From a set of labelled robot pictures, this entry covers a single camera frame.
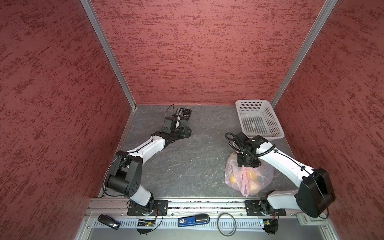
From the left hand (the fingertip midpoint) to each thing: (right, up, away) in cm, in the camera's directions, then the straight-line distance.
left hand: (185, 134), depth 91 cm
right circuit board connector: (+43, -43, -21) cm, 64 cm away
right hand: (+33, -17, -11) cm, 39 cm away
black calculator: (-3, +13, +22) cm, 26 cm away
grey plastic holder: (+58, -38, -23) cm, 73 cm away
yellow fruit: (+37, -26, -15) cm, 48 cm away
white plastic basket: (+55, +11, +22) cm, 60 cm away
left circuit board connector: (-19, -44, -19) cm, 52 cm away
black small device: (-34, -39, -23) cm, 57 cm away
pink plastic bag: (+35, -24, -14) cm, 44 cm away
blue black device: (+6, -38, -24) cm, 45 cm away
